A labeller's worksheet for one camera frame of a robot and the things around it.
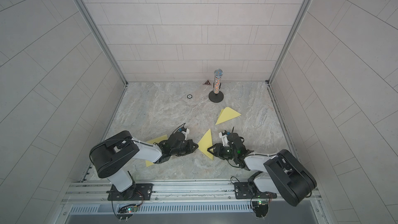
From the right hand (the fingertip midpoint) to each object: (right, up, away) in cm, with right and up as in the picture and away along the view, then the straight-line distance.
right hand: (210, 152), depth 83 cm
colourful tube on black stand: (+5, +30, +25) cm, 39 cm away
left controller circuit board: (-36, -19, -18) cm, 45 cm away
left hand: (-5, +1, +3) cm, 6 cm away
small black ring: (-14, +30, +25) cm, 42 cm away
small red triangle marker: (-1, +40, +33) cm, 52 cm away
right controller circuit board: (+22, -20, -15) cm, 34 cm away
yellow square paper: (-2, +4, +4) cm, 6 cm away
